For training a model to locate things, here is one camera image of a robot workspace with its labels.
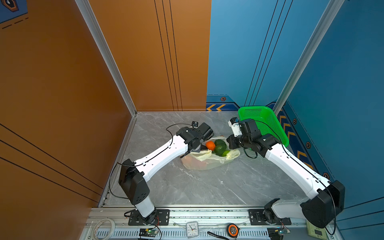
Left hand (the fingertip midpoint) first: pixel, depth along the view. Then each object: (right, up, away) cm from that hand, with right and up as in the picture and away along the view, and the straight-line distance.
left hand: (191, 143), depth 80 cm
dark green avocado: (+17, -3, +9) cm, 20 cm away
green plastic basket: (+56, +13, +33) cm, 66 cm away
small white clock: (+1, -38, -12) cm, 40 cm away
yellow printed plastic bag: (+7, -6, -11) cm, 14 cm away
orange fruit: (+12, -3, +14) cm, 18 cm away
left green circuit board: (-19, -41, -10) cm, 47 cm away
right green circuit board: (+41, -41, -11) cm, 59 cm away
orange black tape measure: (+19, -38, -13) cm, 44 cm away
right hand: (+19, +2, -1) cm, 19 cm away
